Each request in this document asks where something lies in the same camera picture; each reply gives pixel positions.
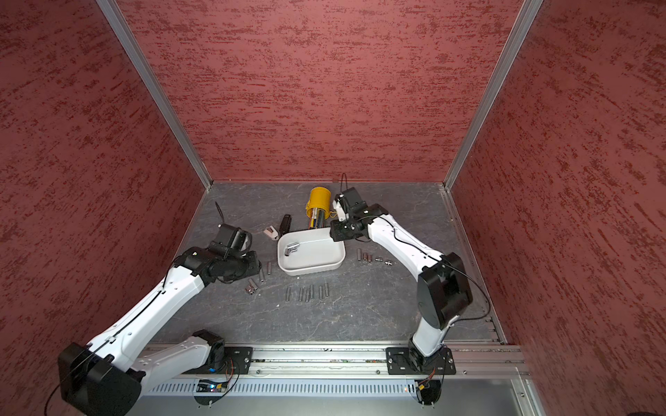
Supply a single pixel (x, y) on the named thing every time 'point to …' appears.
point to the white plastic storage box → (310, 251)
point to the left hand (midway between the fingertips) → (255, 272)
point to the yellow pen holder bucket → (320, 198)
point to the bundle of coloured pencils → (316, 219)
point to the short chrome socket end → (369, 257)
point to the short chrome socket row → (364, 256)
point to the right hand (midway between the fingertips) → (335, 237)
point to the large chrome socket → (291, 248)
